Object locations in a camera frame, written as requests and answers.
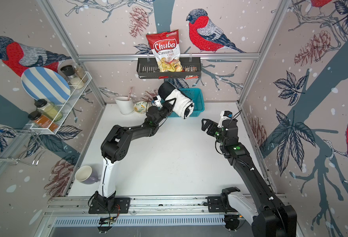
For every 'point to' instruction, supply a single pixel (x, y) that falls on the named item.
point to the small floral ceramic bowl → (140, 107)
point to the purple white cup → (84, 174)
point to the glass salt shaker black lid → (75, 81)
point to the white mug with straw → (125, 104)
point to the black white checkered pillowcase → (183, 107)
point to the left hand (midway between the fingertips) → (179, 97)
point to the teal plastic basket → (195, 95)
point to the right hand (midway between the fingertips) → (207, 121)
